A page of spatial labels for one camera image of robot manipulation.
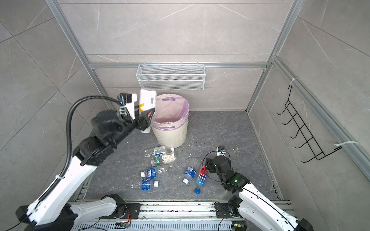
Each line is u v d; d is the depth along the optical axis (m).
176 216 0.73
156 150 0.90
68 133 0.38
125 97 0.45
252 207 0.50
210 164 0.72
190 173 0.81
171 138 0.87
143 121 0.51
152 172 0.81
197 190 0.77
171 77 1.00
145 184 0.76
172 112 0.98
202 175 0.80
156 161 0.87
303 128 0.68
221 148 0.70
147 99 0.55
